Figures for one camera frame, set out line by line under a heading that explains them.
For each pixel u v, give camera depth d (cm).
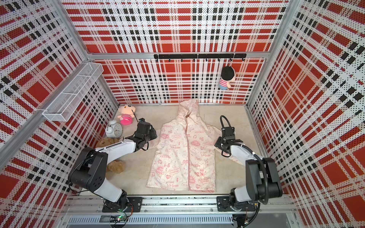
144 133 74
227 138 72
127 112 109
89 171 45
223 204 73
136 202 75
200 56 89
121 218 69
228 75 92
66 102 73
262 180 40
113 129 93
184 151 93
